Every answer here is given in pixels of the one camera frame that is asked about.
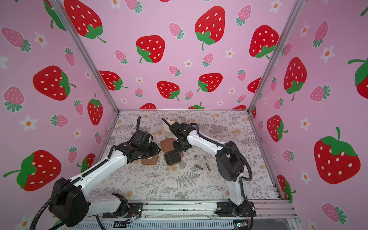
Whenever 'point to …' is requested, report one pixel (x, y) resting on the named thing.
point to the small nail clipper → (206, 158)
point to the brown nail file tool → (208, 167)
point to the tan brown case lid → (152, 161)
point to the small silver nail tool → (198, 157)
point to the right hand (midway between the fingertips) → (176, 150)
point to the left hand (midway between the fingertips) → (160, 149)
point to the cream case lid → (166, 127)
